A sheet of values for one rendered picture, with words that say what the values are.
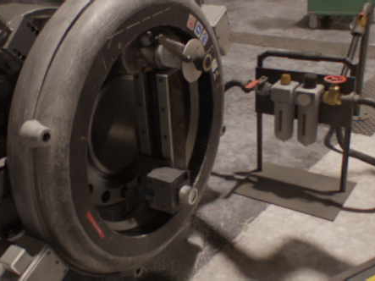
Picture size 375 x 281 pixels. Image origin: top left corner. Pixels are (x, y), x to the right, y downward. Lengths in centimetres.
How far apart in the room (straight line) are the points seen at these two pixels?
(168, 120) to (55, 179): 36
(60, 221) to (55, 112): 23
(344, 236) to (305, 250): 17
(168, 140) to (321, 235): 83
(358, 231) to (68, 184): 120
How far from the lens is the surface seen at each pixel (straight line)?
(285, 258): 175
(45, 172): 98
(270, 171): 221
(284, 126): 195
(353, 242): 186
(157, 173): 124
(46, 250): 108
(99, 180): 128
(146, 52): 117
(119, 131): 146
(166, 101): 120
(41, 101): 97
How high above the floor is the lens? 113
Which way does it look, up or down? 26 degrees down
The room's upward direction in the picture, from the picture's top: 5 degrees counter-clockwise
